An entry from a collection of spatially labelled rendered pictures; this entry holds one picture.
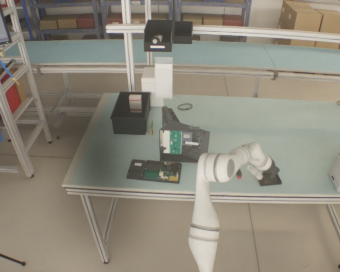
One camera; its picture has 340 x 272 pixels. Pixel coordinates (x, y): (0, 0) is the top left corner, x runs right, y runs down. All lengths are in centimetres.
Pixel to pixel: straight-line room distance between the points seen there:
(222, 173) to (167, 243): 156
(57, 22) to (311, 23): 408
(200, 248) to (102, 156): 88
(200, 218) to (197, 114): 109
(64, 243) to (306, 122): 202
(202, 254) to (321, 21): 426
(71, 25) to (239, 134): 411
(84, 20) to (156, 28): 351
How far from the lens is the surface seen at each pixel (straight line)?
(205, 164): 91
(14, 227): 279
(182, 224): 249
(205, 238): 90
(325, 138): 193
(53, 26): 547
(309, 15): 466
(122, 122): 168
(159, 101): 193
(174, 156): 156
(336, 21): 486
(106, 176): 149
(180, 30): 181
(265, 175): 153
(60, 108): 337
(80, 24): 529
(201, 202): 91
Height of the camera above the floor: 205
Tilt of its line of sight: 38 degrees down
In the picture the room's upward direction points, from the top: straight up
